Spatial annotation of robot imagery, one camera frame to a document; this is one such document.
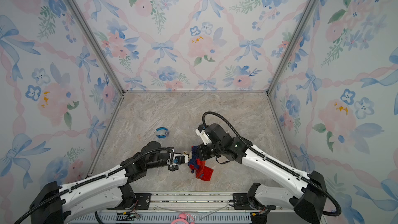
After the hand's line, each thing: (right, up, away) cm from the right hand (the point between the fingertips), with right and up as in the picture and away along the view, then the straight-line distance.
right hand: (195, 152), depth 71 cm
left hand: (-3, 0, +2) cm, 4 cm away
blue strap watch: (-22, +5, +26) cm, 35 cm away
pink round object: (-6, -29, -2) cm, 30 cm away
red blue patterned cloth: (+3, -10, +3) cm, 11 cm away
